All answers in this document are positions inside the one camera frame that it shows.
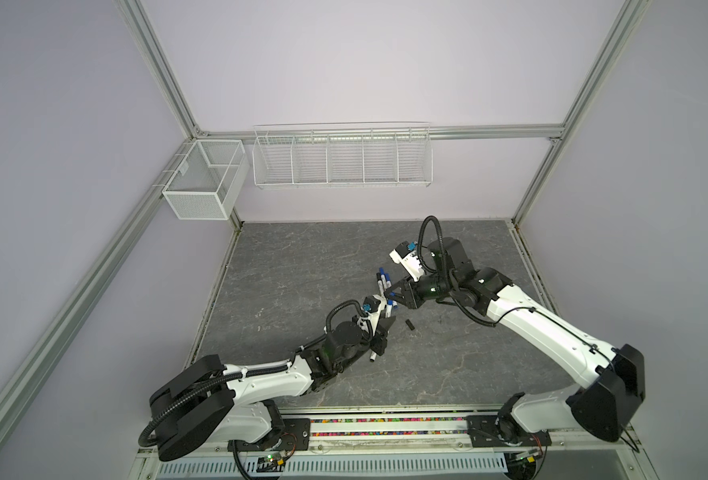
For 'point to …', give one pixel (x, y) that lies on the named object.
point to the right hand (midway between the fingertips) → (387, 295)
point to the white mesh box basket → (204, 184)
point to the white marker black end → (373, 356)
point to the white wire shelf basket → (349, 155)
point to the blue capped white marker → (382, 275)
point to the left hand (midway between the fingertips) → (392, 319)
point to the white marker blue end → (389, 308)
